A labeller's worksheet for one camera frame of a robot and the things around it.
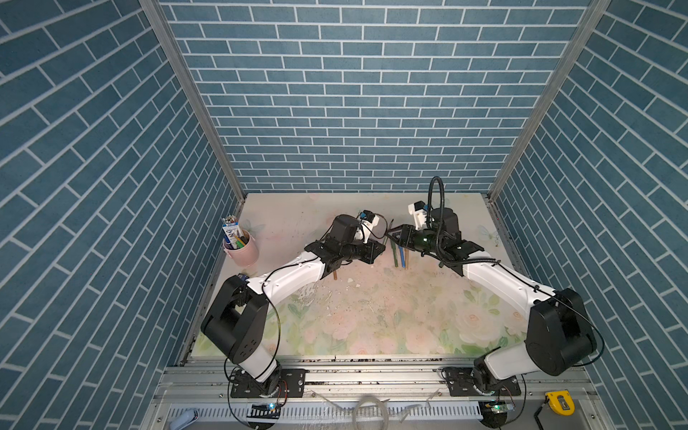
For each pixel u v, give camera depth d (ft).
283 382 2.38
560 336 1.41
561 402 2.28
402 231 2.47
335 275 3.15
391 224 2.70
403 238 2.46
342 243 2.17
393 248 3.35
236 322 1.44
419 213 2.53
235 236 2.91
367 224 2.46
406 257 3.28
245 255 3.06
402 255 3.34
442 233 2.13
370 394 2.42
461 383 2.41
